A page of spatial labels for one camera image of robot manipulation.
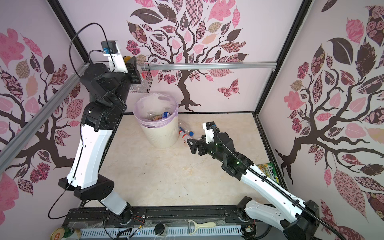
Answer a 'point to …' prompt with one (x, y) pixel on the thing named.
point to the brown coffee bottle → (157, 117)
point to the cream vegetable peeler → (208, 224)
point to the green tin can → (65, 233)
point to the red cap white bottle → (185, 136)
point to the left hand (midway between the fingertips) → (130, 60)
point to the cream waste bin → (165, 136)
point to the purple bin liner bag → (157, 102)
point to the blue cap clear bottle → (182, 127)
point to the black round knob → (159, 229)
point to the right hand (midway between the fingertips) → (195, 137)
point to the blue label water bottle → (166, 114)
